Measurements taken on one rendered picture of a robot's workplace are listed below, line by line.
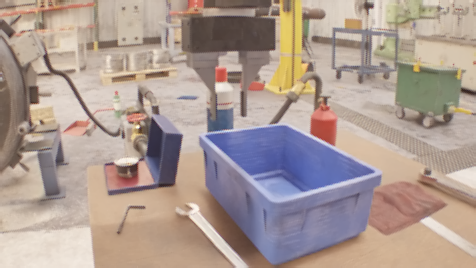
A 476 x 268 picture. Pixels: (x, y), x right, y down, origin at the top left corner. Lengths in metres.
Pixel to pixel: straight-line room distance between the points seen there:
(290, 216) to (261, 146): 0.30
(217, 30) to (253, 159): 0.34
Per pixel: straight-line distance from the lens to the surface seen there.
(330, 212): 0.50
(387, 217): 0.64
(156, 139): 0.87
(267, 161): 0.75
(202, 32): 0.47
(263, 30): 0.51
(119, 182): 0.77
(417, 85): 3.24
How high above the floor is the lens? 0.80
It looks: 18 degrees down
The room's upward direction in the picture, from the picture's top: straight up
